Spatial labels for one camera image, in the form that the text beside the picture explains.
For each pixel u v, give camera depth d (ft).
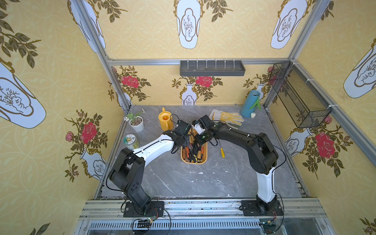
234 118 3.64
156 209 2.39
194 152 2.89
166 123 3.20
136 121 3.30
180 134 2.24
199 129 2.80
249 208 2.38
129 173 1.48
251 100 3.34
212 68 3.04
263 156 1.69
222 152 3.04
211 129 2.29
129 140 3.02
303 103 2.48
